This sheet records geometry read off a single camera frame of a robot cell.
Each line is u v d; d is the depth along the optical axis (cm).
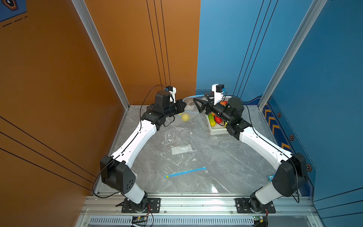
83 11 71
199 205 75
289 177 42
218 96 62
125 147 46
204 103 62
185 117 88
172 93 70
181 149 94
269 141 50
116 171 42
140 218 71
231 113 58
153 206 74
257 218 72
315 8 70
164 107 60
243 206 72
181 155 91
